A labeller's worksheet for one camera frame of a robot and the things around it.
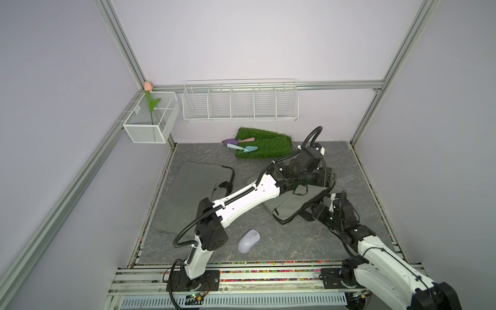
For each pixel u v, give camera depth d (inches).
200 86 36.7
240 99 38.6
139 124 34.0
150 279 29.8
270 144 45.5
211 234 21.4
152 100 35.7
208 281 29.0
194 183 38.9
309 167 22.1
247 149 45.4
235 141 47.0
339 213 25.3
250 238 32.2
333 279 29.6
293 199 35.2
